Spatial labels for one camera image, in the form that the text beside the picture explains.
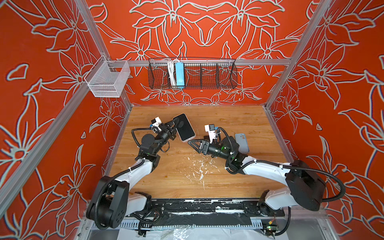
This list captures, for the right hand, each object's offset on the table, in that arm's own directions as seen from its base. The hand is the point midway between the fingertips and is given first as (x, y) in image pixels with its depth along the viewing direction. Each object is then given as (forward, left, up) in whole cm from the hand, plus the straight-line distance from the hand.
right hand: (188, 143), depth 69 cm
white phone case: (+18, -36, -26) cm, 48 cm away
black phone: (+6, +2, +4) cm, 7 cm away
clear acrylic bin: (+39, +51, +8) cm, 65 cm away
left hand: (+10, +4, +6) cm, 12 cm away
